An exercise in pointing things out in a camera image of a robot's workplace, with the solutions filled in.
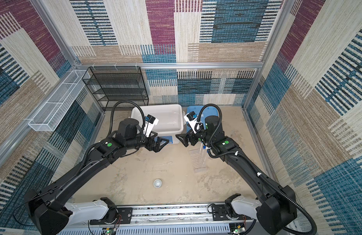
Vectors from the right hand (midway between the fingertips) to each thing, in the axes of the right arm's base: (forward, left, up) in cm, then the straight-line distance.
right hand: (183, 132), depth 74 cm
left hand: (-3, +10, +1) cm, 11 cm away
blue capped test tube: (-3, -11, -11) cm, 16 cm away
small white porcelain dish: (-17, +15, -25) cm, 34 cm away
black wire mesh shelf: (+47, +47, -6) cm, 67 cm away
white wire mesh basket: (+6, +65, +8) cm, 66 cm away
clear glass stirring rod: (-9, +13, -26) cm, 31 cm away
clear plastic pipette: (-5, +14, -26) cm, 30 cm away
